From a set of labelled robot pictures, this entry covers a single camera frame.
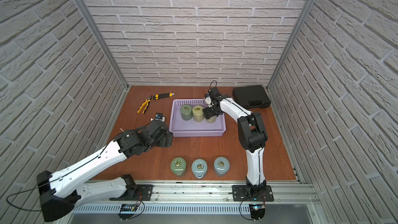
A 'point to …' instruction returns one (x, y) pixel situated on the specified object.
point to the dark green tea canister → (186, 112)
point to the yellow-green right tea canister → (212, 120)
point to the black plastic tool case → (252, 96)
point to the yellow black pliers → (147, 102)
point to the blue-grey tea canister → (199, 167)
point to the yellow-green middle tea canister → (198, 113)
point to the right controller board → (257, 211)
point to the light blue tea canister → (221, 166)
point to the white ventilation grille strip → (114, 209)
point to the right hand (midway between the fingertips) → (214, 112)
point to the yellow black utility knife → (163, 95)
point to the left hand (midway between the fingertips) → (166, 133)
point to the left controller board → (127, 211)
